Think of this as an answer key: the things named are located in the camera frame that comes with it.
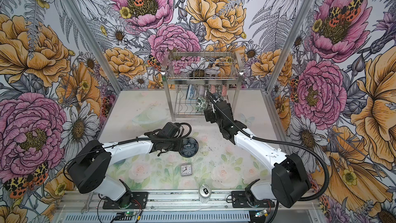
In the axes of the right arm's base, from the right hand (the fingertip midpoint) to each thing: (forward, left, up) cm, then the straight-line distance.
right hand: (215, 110), depth 84 cm
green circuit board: (-43, +44, -22) cm, 65 cm away
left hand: (-13, +20, -17) cm, 30 cm away
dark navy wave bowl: (-12, +15, -18) cm, 26 cm away
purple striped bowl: (+24, +7, -8) cm, 26 cm away
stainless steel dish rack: (+41, +17, -9) cm, 45 cm away
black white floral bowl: (+25, -8, -7) cm, 27 cm away
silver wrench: (-40, +62, -19) cm, 76 cm away
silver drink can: (-38, +7, -6) cm, 39 cm away
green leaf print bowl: (+11, +8, -8) cm, 16 cm away
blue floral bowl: (+23, +14, -8) cm, 28 cm away
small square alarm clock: (-24, +16, -18) cm, 34 cm away
